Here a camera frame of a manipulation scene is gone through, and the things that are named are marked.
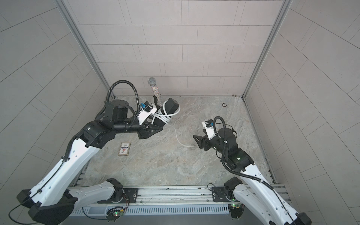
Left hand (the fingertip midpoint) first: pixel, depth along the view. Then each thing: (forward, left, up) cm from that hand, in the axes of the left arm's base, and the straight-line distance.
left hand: (161, 124), depth 61 cm
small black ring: (+40, -42, -31) cm, 66 cm away
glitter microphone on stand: (+31, +9, -2) cm, 33 cm away
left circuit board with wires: (-30, +23, -32) cm, 49 cm away
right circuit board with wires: (-28, -36, -34) cm, 57 cm away
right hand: (+2, -17, -13) cm, 21 cm away
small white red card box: (+3, +27, -32) cm, 42 cm away
